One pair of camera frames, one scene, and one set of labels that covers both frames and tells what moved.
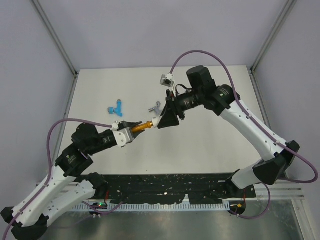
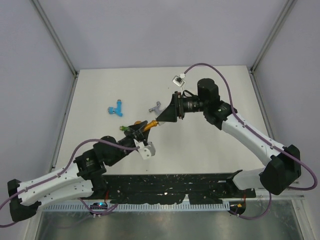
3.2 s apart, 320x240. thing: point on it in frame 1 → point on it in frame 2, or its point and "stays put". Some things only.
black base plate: (163, 189) stays put
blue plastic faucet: (117, 111) stays put
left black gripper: (128, 124) → (133, 134)
